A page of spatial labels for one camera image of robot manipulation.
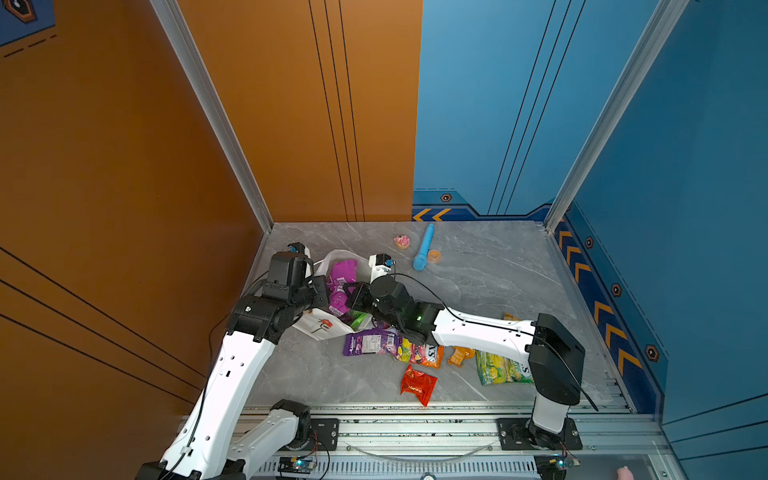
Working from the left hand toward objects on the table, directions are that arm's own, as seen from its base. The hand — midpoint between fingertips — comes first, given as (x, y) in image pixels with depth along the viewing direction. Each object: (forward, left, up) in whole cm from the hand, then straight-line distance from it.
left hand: (323, 282), depth 73 cm
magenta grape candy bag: (+4, -4, -1) cm, 6 cm away
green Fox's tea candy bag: (-13, -45, -22) cm, 52 cm away
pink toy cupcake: (+34, -20, -23) cm, 46 cm away
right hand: (0, -3, -2) cm, 4 cm away
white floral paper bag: (-7, +1, -9) cm, 11 cm away
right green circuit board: (-34, -56, -26) cm, 70 cm away
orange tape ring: (+28, -32, -24) cm, 49 cm away
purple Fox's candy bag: (-5, -11, -22) cm, 25 cm away
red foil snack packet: (-17, -24, -23) cm, 37 cm away
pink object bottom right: (-36, -70, -23) cm, 82 cm away
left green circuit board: (-35, +5, -27) cm, 44 cm away
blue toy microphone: (+23, -26, -21) cm, 41 cm away
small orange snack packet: (-8, -37, -23) cm, 44 cm away
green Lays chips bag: (-6, -9, -9) cm, 14 cm away
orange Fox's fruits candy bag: (-9, -29, -23) cm, 38 cm away
